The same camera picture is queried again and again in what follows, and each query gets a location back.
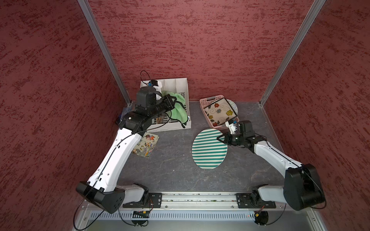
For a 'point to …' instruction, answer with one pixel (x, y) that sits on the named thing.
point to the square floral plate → (219, 112)
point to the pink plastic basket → (206, 101)
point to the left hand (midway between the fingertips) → (175, 101)
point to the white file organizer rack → (167, 121)
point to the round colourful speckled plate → (233, 105)
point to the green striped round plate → (208, 152)
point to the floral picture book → (146, 145)
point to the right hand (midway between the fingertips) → (216, 140)
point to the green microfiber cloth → (178, 113)
